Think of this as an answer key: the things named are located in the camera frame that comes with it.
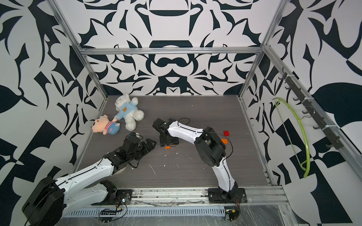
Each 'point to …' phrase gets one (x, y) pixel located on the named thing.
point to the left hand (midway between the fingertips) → (152, 143)
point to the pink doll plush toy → (103, 124)
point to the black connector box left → (107, 219)
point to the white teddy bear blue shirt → (127, 108)
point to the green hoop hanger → (308, 163)
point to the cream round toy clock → (120, 170)
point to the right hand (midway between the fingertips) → (167, 141)
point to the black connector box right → (233, 212)
